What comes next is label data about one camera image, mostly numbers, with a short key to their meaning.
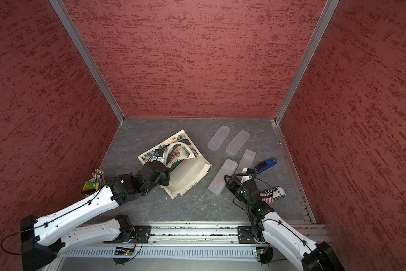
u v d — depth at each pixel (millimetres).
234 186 741
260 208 642
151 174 528
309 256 433
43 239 390
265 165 946
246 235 740
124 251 721
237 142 1074
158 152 657
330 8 710
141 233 744
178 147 834
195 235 757
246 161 983
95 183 759
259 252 714
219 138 1097
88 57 874
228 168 855
